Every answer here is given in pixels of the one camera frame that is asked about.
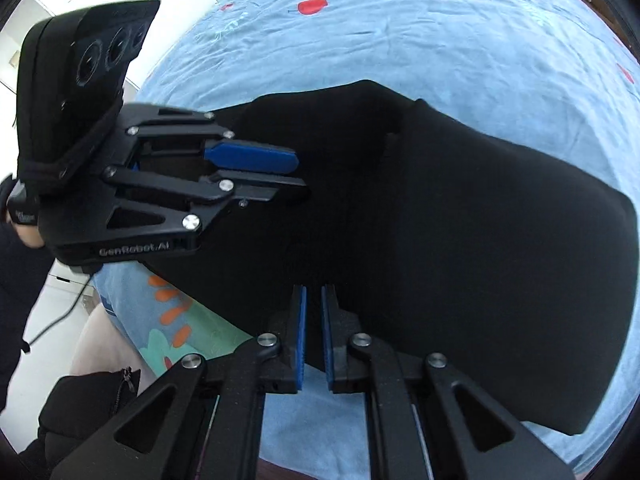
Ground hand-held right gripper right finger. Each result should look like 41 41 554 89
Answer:
320 285 576 480

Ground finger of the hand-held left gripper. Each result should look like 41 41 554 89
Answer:
101 164 311 234
125 104 301 176

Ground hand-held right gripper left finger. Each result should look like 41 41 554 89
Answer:
50 285 307 480

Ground black pants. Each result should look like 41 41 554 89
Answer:
192 79 640 437

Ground blue printed bed sheet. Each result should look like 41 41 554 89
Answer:
92 0 640 480

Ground person's leg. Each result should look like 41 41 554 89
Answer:
70 305 151 396

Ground black zippered garment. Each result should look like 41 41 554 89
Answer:
20 367 146 461

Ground black cable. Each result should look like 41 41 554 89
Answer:
25 280 96 348

